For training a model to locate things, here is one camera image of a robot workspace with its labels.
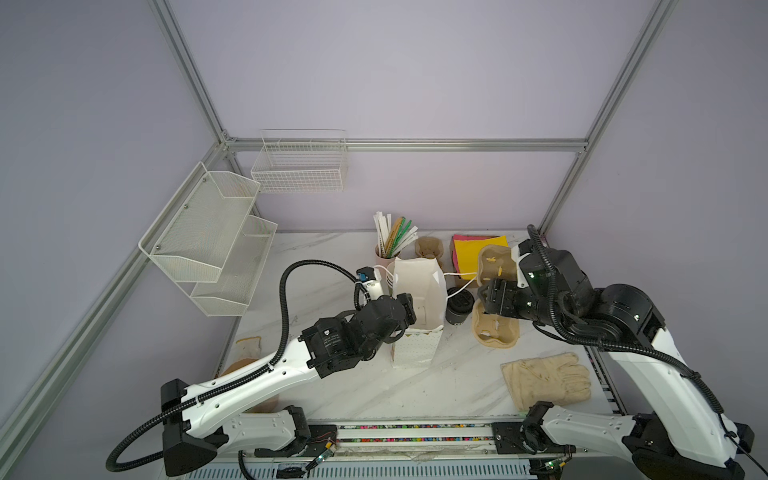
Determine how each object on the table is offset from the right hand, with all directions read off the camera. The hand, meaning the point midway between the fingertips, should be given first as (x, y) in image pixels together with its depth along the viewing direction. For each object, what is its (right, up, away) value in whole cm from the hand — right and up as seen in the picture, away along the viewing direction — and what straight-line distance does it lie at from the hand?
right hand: (486, 293), depth 61 cm
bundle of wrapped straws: (-21, +13, +40) cm, 47 cm away
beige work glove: (+27, -27, +23) cm, 44 cm away
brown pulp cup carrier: (-5, +12, +53) cm, 55 cm away
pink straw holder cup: (-24, +7, +42) cm, 49 cm away
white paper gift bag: (-11, +2, +18) cm, 22 cm away
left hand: (-18, -3, +7) cm, 19 cm away
